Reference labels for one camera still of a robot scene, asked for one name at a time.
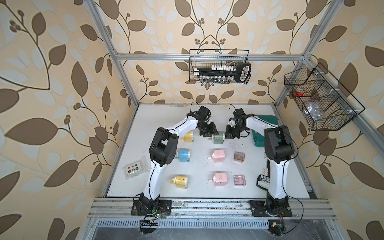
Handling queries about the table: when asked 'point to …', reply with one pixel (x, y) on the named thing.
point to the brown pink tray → (239, 156)
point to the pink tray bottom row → (239, 180)
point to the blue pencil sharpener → (183, 155)
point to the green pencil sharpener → (217, 139)
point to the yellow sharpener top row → (188, 137)
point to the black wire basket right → (322, 107)
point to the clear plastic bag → (314, 111)
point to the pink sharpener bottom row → (219, 179)
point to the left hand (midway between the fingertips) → (214, 132)
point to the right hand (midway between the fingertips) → (224, 136)
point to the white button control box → (135, 169)
